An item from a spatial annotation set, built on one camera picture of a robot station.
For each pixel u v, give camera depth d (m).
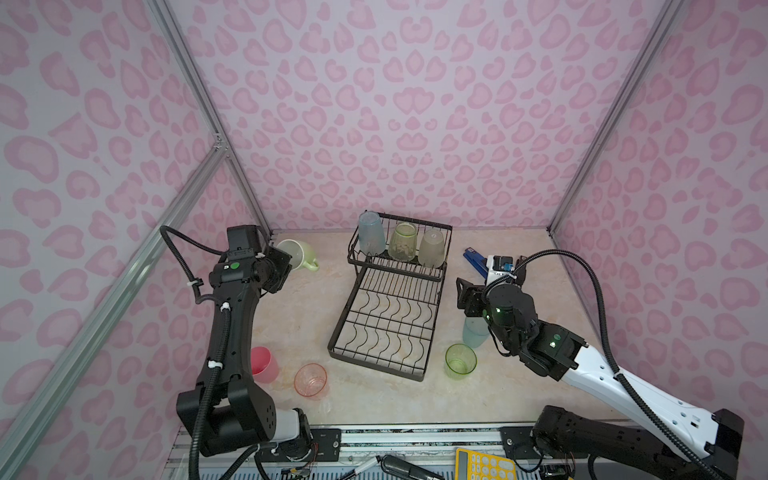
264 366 0.77
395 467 0.66
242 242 0.59
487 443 0.75
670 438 0.38
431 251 0.87
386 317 0.94
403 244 0.80
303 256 0.76
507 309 0.50
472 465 0.69
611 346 0.93
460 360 0.86
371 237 0.86
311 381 0.83
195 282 0.58
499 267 0.59
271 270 0.66
